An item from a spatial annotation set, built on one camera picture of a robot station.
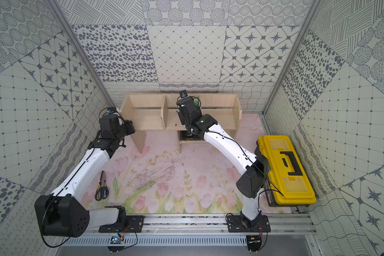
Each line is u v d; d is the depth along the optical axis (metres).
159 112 0.73
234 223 0.74
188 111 0.55
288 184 0.69
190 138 0.90
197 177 0.90
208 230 0.73
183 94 0.64
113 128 0.61
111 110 0.69
